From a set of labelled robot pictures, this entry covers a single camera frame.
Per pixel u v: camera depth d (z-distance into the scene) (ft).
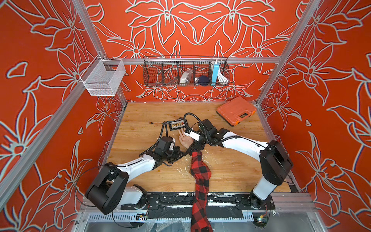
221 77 3.00
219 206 2.39
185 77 3.01
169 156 2.39
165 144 2.24
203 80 3.11
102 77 3.04
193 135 2.50
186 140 3.02
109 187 1.38
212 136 2.18
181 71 3.30
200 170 2.58
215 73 2.85
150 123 3.52
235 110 3.50
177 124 3.40
